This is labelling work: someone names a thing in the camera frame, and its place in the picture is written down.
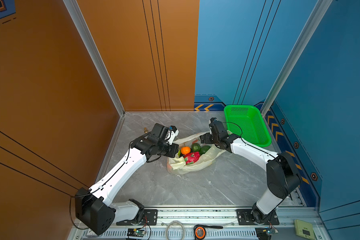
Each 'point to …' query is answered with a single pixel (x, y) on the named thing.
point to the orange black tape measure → (199, 231)
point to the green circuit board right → (263, 233)
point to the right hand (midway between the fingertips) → (205, 135)
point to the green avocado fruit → (204, 149)
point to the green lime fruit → (195, 147)
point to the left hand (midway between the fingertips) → (178, 149)
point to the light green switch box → (304, 229)
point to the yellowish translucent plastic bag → (177, 165)
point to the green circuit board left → (135, 232)
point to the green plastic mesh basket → (246, 121)
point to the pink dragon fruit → (191, 157)
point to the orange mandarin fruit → (185, 150)
